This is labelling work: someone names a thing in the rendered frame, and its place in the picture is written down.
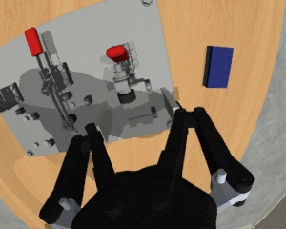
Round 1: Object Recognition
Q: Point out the blue rectangular plate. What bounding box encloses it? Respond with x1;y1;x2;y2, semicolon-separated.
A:
202;46;234;88

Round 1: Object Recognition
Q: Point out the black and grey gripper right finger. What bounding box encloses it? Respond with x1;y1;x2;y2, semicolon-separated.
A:
146;90;255;213

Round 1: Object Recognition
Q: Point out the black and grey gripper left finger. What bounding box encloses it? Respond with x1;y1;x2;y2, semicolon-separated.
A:
39;104;125;229

